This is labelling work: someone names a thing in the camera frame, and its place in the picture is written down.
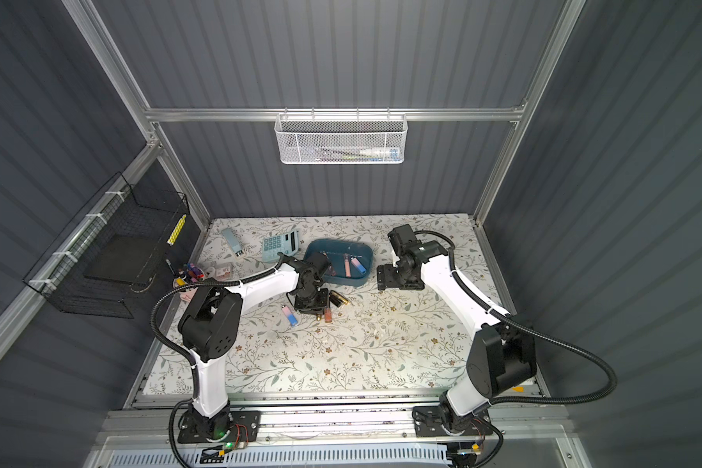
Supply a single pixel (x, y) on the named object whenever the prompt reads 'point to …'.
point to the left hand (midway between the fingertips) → (327, 315)
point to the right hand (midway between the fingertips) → (396, 282)
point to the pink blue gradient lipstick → (292, 319)
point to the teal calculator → (288, 244)
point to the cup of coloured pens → (189, 274)
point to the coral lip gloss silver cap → (328, 315)
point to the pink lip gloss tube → (347, 268)
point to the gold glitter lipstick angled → (339, 297)
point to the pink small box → (224, 273)
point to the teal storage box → (338, 250)
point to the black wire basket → (103, 260)
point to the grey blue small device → (233, 241)
